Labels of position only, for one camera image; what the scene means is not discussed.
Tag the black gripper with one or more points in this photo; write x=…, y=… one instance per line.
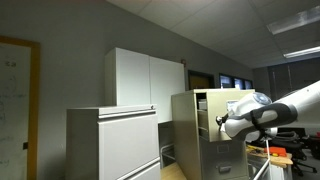
x=220, y=120

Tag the beige file cabinet drawer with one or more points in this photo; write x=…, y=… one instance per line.
x=216, y=103

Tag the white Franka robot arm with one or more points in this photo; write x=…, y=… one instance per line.
x=286, y=105

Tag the white drawer label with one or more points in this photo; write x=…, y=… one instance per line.
x=230, y=105

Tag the metal drawer label holder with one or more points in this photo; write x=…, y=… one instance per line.
x=223, y=148

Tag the beige metal file cabinet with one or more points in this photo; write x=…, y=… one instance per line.
x=186, y=133

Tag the round cabinet lock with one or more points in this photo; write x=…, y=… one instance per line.
x=152, y=107

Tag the tall white storage cabinet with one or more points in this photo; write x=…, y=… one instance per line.
x=133, y=80

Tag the low white lateral cabinet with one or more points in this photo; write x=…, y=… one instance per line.
x=126, y=143

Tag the dark framed window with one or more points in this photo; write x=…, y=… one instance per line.
x=248, y=84
x=238, y=83
x=225, y=81

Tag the dark wooden door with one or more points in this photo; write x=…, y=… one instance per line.
x=200, y=81

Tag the yellow tool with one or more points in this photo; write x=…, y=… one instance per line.
x=256, y=150

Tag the white stand pole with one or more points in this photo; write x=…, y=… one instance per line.
x=267, y=156

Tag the orange tool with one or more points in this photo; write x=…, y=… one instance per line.
x=276, y=151

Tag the wooden workbench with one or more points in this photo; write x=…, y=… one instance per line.
x=283, y=160

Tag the narrow ceiling light strip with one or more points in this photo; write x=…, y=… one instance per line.
x=301, y=52

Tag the large ceiling light panel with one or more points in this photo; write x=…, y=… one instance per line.
x=293, y=20

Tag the small black whiteboard clip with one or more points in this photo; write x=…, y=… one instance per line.
x=25, y=145

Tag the wood-framed whiteboard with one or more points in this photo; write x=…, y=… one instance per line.
x=13, y=100

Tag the white metal tube frame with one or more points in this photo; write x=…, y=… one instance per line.
x=167, y=154

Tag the dark wall cabinet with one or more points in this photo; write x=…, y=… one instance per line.
x=290, y=78

